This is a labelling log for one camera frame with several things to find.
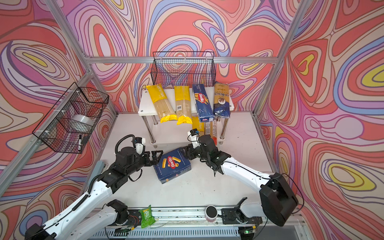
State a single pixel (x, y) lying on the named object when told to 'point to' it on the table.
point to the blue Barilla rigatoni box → (171, 164)
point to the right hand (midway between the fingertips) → (185, 150)
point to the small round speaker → (211, 213)
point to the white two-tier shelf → (166, 132)
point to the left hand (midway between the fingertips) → (158, 151)
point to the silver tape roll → (81, 123)
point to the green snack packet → (147, 218)
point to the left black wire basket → (69, 125)
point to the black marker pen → (80, 142)
